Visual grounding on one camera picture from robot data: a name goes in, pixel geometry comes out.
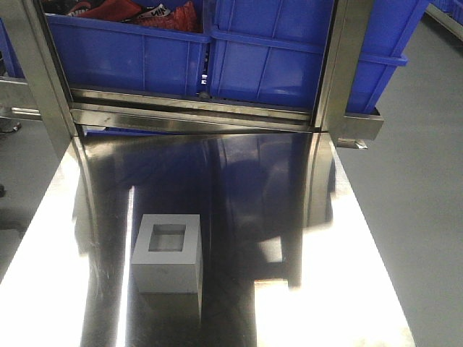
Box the grey block with square hole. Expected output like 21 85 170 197
130 213 202 294

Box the blue plastic bin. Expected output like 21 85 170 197
208 28 409 113
43 13 211 97
202 0 430 59
0 17 25 79

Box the red mesh fabric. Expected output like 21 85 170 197
136 1 200 34

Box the black and white fabric piece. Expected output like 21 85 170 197
139 4 171 20

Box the red cloth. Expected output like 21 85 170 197
67 0 145 22

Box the steel rack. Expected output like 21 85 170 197
425 0 463 32
0 0 385 162

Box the row of blue bins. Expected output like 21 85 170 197
428 0 463 11

